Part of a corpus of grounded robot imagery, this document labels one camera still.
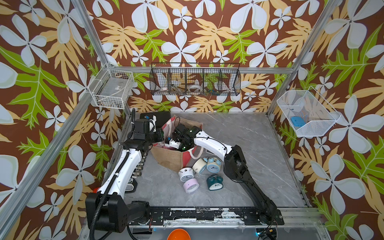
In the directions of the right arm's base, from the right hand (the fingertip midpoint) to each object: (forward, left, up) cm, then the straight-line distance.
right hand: (175, 156), depth 90 cm
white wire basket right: (+15, -75, +22) cm, 80 cm away
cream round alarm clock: (-6, -15, 0) cm, 16 cm away
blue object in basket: (+11, -69, +20) cm, 73 cm away
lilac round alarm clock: (-18, -10, +2) cm, 20 cm away
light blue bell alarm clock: (-6, -23, +1) cm, 23 cm away
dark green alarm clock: (-16, -23, +2) cm, 28 cm away
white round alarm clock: (-12, -7, +1) cm, 14 cm away
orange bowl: (-38, -4, -1) cm, 39 cm away
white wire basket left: (+29, +36, +29) cm, 55 cm away
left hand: (+8, +5, +17) cm, 19 cm away
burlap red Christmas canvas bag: (-7, -1, +11) cm, 13 cm away
